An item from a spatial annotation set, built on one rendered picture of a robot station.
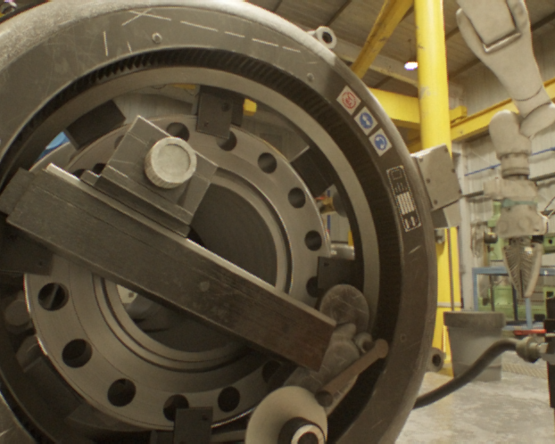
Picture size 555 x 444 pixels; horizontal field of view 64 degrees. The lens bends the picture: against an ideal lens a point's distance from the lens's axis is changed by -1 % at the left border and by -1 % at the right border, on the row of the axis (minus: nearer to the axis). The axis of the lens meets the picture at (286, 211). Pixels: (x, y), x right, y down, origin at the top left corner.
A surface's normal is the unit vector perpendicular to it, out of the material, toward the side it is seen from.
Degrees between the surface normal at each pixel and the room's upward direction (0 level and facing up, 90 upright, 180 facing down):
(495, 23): 158
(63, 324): 90
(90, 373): 90
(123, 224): 90
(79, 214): 90
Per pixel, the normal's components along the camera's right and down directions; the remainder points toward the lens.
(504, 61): -0.14, 0.84
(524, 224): -0.86, 0.00
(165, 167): 0.49, -0.15
